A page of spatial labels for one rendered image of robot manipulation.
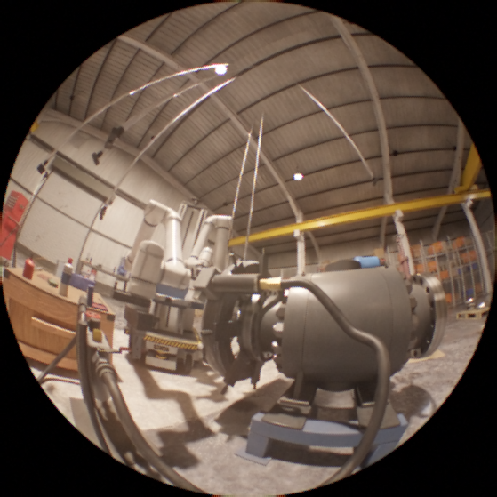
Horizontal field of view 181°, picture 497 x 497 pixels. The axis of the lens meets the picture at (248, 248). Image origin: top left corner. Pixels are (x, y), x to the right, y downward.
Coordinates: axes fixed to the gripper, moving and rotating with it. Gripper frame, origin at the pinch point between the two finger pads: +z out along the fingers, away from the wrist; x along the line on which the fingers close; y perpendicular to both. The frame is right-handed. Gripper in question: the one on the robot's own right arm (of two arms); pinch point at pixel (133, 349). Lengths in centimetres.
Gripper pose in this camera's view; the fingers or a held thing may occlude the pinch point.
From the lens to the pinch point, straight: 54.2
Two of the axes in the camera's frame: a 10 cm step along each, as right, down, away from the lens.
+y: 4.9, 3.8, 7.8
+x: -8.6, 1.1, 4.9
